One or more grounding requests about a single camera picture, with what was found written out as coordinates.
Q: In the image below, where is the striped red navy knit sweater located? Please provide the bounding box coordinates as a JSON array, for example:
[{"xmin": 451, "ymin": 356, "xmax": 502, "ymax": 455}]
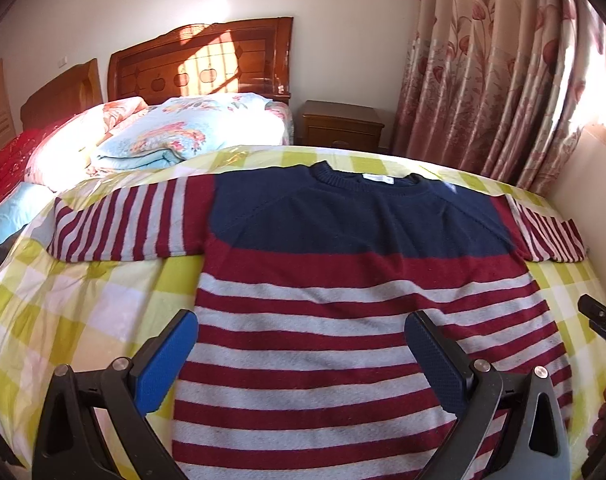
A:
[{"xmin": 45, "ymin": 162, "xmax": 584, "ymax": 479}]

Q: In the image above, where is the yellow checked bed sheet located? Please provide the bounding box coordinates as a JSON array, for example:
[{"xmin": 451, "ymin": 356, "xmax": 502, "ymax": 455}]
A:
[{"xmin": 0, "ymin": 146, "xmax": 606, "ymax": 468}]

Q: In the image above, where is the red patterned blanket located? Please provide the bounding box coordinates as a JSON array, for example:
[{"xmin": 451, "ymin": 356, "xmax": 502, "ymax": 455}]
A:
[{"xmin": 0, "ymin": 118, "xmax": 68, "ymax": 203}]

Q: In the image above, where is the pink floral curtain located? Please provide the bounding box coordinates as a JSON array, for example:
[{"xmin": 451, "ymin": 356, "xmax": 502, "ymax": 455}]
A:
[{"xmin": 391, "ymin": 0, "xmax": 606, "ymax": 194}]

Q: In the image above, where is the floral light blue quilt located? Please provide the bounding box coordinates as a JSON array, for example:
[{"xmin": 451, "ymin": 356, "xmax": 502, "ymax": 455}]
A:
[{"xmin": 24, "ymin": 93, "xmax": 294, "ymax": 192}]

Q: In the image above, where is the small wooden headboard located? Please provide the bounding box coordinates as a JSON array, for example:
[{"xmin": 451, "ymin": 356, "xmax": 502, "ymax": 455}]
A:
[{"xmin": 20, "ymin": 58, "xmax": 103, "ymax": 130}]

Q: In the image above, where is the brown wooden nightstand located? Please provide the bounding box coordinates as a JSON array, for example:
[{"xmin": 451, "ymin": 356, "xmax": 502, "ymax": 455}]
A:
[{"xmin": 297, "ymin": 100, "xmax": 384, "ymax": 153}]

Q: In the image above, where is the large wooden headboard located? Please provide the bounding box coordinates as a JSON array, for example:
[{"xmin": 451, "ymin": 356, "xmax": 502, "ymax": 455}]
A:
[{"xmin": 106, "ymin": 16, "xmax": 294, "ymax": 105}]

